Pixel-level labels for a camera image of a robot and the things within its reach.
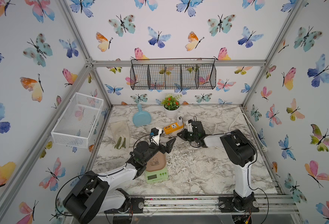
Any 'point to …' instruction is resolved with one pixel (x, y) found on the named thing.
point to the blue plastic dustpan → (141, 118)
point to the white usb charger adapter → (180, 121)
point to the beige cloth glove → (120, 129)
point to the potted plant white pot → (171, 114)
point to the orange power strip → (170, 128)
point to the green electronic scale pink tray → (156, 170)
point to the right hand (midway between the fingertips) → (177, 133)
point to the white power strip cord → (214, 141)
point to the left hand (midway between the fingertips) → (169, 134)
